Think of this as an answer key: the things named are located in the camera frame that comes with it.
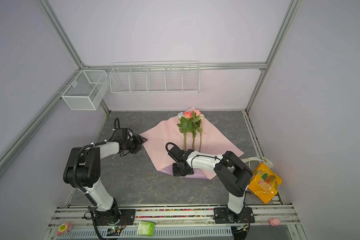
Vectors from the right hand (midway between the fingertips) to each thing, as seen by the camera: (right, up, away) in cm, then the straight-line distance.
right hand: (177, 174), depth 88 cm
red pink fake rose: (+7, +37, +20) cm, 42 cm away
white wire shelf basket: (0, +64, +17) cm, 66 cm away
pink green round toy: (-51, -17, -21) cm, 57 cm away
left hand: (-21, +18, +9) cm, 29 cm away
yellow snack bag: (+47, -1, -9) cm, 48 cm away
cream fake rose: (+17, +35, +23) cm, 45 cm away
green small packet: (-14, -19, -19) cm, 30 cm away
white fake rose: (+3, +29, +20) cm, 35 cm away
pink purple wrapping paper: (+9, +25, +18) cm, 32 cm away
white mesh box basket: (-59, +52, +8) cm, 79 cm away
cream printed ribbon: (+55, +9, +10) cm, 56 cm away
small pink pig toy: (+48, -17, -17) cm, 53 cm away
